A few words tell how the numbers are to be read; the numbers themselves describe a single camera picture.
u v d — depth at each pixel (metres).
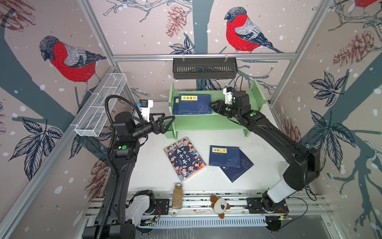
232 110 0.66
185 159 0.88
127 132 0.50
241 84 1.14
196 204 0.76
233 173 0.83
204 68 1.04
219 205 0.71
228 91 0.72
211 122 0.92
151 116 0.66
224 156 0.90
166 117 0.58
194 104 0.80
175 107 0.81
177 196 0.73
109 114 0.47
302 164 0.42
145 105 0.57
